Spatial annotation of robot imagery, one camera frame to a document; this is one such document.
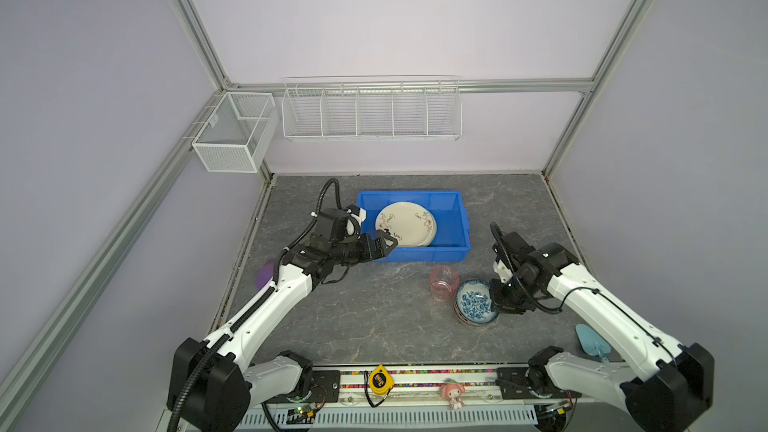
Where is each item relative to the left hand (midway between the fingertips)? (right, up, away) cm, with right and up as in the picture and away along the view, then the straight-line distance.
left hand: (386, 250), depth 77 cm
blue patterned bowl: (+24, -15, +3) cm, 28 cm away
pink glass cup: (+17, -12, +14) cm, 26 cm away
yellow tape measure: (-1, -32, -4) cm, 32 cm away
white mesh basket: (-50, +34, +20) cm, 64 cm away
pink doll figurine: (+16, -33, -6) cm, 37 cm away
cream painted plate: (+7, +5, +26) cm, 27 cm away
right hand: (+28, -15, -1) cm, 32 cm away
